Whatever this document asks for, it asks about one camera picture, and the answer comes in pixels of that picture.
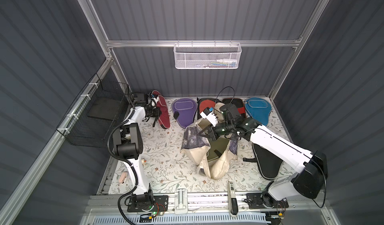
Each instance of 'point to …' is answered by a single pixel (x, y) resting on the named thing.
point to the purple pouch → (184, 110)
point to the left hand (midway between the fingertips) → (160, 111)
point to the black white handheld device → (233, 203)
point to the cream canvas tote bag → (194, 146)
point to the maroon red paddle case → (163, 117)
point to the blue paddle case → (259, 109)
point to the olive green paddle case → (217, 147)
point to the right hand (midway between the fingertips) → (202, 134)
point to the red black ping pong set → (239, 103)
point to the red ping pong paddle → (205, 104)
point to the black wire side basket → (90, 121)
